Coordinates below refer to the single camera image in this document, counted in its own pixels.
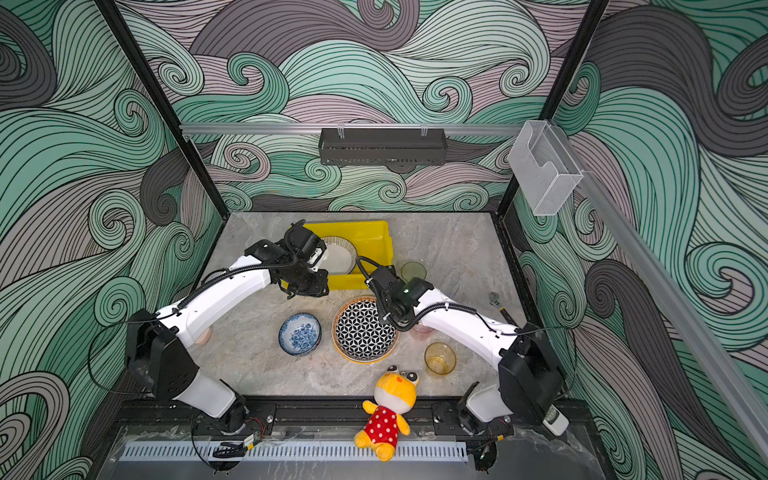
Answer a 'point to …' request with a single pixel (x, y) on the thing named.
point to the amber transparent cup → (440, 358)
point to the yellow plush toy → (395, 394)
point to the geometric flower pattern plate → (358, 333)
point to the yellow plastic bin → (370, 239)
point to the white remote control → (555, 421)
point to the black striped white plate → (340, 256)
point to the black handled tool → (494, 297)
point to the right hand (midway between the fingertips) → (390, 311)
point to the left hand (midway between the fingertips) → (328, 288)
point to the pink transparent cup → (422, 333)
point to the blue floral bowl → (299, 333)
